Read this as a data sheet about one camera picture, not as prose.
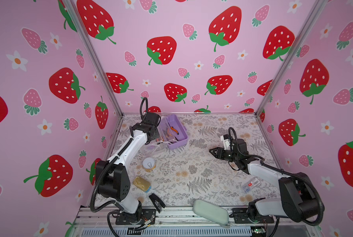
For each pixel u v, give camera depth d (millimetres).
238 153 692
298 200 426
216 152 832
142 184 821
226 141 817
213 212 745
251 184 837
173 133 1084
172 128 1100
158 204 774
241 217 730
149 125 664
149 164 866
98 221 731
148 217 730
